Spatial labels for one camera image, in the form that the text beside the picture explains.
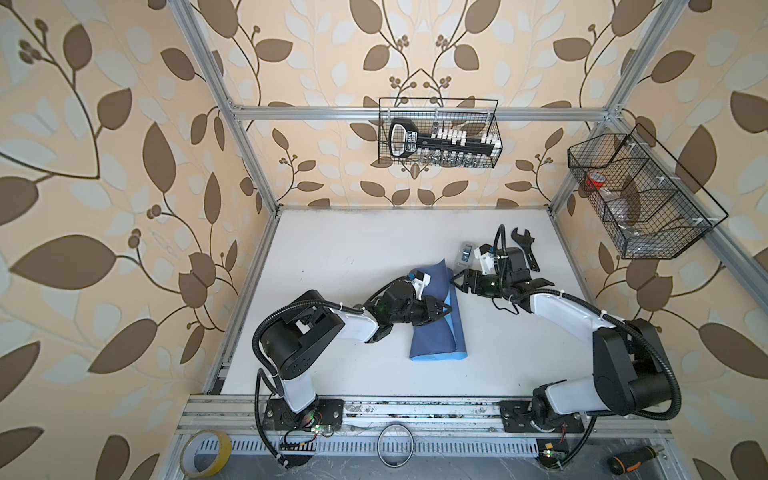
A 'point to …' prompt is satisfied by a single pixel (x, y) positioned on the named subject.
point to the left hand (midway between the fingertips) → (455, 311)
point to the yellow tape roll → (205, 453)
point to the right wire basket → (649, 206)
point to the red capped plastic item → (594, 180)
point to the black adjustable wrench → (526, 241)
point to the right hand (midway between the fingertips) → (461, 284)
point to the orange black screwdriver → (630, 460)
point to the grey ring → (379, 449)
